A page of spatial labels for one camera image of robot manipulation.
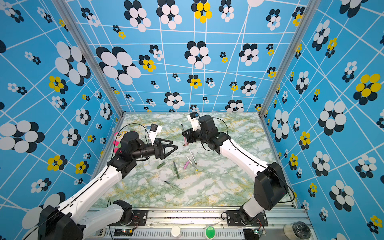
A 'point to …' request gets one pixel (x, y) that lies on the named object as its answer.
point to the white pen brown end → (195, 162)
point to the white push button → (176, 231)
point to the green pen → (177, 175)
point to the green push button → (210, 232)
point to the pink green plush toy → (118, 136)
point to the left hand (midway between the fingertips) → (174, 145)
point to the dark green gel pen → (172, 185)
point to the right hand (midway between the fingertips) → (184, 133)
